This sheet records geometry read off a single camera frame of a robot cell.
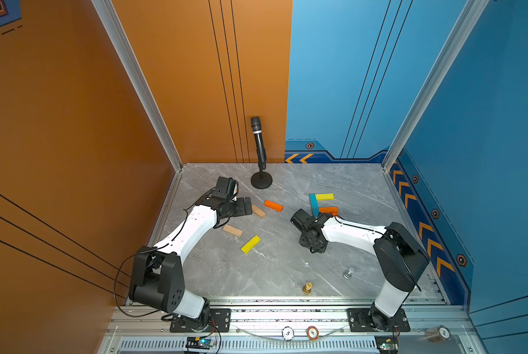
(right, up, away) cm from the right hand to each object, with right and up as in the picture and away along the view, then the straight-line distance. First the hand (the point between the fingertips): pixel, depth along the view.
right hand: (307, 244), depth 91 cm
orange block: (-14, +15, +12) cm, 24 cm away
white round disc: (-10, -23, -20) cm, 32 cm away
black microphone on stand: (-20, +27, +21) cm, 40 cm away
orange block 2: (+14, +13, +10) cm, 21 cm away
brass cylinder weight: (-2, -11, -14) cm, 18 cm away
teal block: (+6, +17, +15) cm, 23 cm away
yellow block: (+11, +19, +15) cm, 27 cm away
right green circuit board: (+23, -27, -20) cm, 40 cm away
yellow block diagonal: (-23, 0, 0) cm, 24 cm away
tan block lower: (-31, +5, +4) cm, 32 cm away
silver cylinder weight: (+13, -8, -10) cm, 18 cm away
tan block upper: (-21, +13, +10) cm, 27 cm away
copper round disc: (-2, -23, -20) cm, 31 cm away
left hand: (-26, +17, -2) cm, 31 cm away
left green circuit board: (-39, -27, -20) cm, 51 cm away
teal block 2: (+5, +13, +9) cm, 16 cm away
